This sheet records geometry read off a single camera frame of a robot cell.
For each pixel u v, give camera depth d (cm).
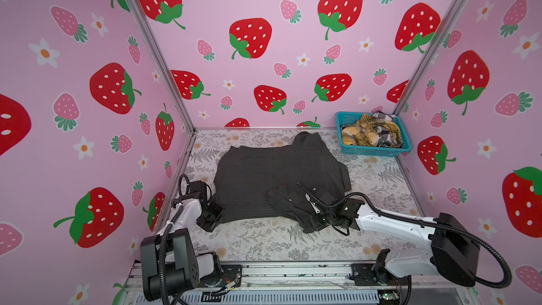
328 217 62
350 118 118
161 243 40
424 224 45
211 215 75
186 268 42
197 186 73
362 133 105
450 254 41
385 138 100
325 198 65
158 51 88
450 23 79
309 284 73
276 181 98
